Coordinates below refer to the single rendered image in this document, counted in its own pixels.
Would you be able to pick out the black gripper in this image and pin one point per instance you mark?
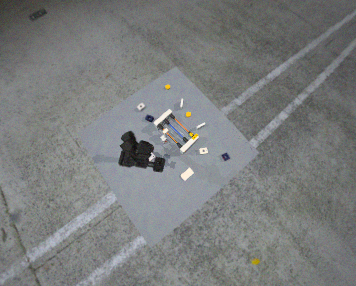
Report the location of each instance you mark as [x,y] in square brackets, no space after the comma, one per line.
[127,159]

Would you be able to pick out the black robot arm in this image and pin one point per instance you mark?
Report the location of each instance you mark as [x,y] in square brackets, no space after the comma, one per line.
[130,144]

